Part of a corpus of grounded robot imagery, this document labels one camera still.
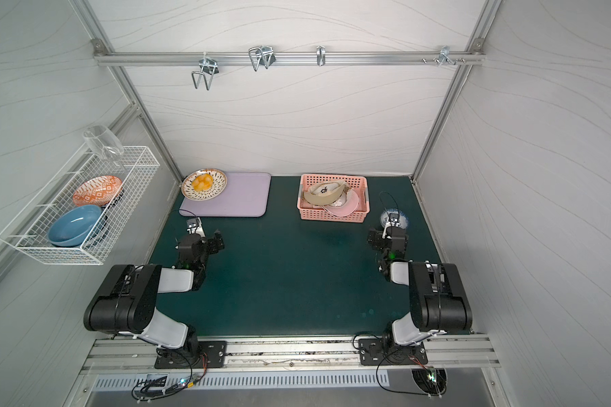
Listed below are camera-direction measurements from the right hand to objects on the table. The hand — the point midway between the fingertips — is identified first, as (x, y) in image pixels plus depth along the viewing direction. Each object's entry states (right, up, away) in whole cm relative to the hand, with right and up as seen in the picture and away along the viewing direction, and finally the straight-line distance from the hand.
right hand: (389, 228), depth 94 cm
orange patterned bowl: (-90, +14, -23) cm, 94 cm away
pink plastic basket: (-8, +18, +19) cm, 28 cm away
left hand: (-69, -1, -1) cm, 69 cm away
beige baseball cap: (-24, +14, +11) cm, 29 cm away
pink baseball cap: (-15, +9, +7) cm, 19 cm away
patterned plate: (-73, +19, +23) cm, 79 cm away
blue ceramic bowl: (-89, +4, -33) cm, 95 cm away
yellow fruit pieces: (-80, +19, +20) cm, 85 cm away
